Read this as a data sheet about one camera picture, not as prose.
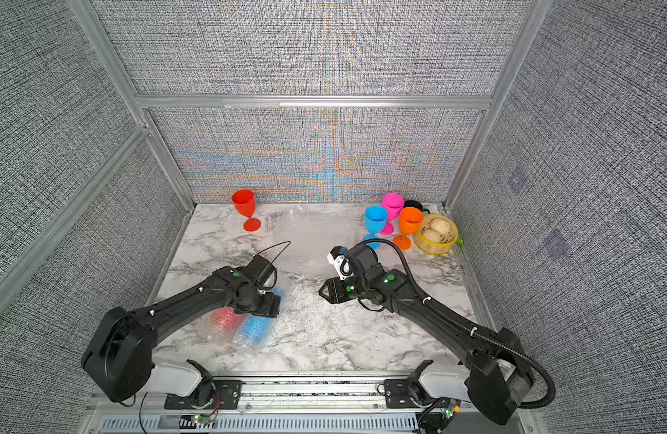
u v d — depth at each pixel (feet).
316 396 2.45
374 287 1.94
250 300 2.33
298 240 3.77
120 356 1.36
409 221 3.11
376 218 3.10
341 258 2.32
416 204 3.24
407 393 2.11
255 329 2.55
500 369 1.30
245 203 3.27
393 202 3.35
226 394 2.43
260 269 2.28
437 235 3.39
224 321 2.62
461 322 1.46
